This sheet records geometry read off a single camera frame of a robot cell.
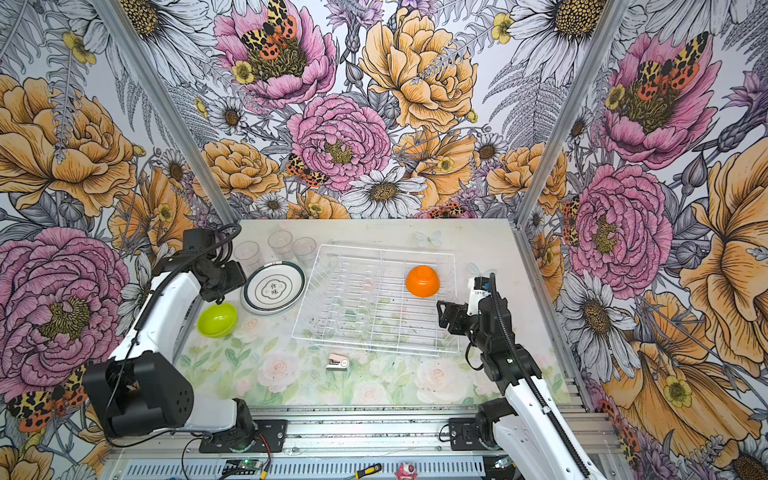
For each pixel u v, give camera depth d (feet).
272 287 3.26
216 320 2.99
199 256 1.90
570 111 2.94
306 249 3.56
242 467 2.34
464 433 2.43
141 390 1.38
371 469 2.29
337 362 2.79
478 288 2.26
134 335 1.46
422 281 3.18
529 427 1.61
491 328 1.93
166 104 2.87
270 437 2.41
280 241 3.65
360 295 3.22
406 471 2.14
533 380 1.64
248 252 3.35
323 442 2.44
